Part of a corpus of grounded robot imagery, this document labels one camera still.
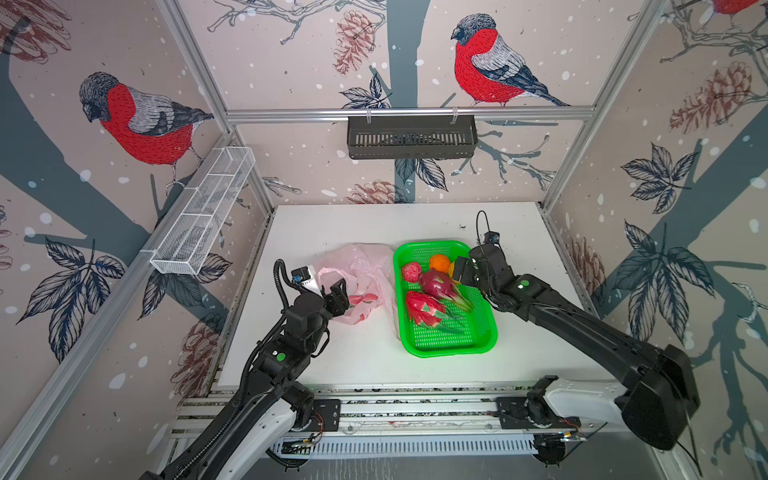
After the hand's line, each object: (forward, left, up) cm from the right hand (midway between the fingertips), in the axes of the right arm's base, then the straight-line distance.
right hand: (468, 261), depth 83 cm
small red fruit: (+3, +15, -12) cm, 20 cm away
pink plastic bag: (0, +29, -7) cm, 30 cm away
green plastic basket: (-17, +12, -17) cm, 27 cm away
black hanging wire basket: (+45, +16, +12) cm, 49 cm away
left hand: (-9, +35, +4) cm, 36 cm away
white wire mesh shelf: (+9, +73, +14) cm, 75 cm away
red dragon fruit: (-11, +11, -8) cm, 18 cm away
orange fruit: (+6, +7, -10) cm, 13 cm away
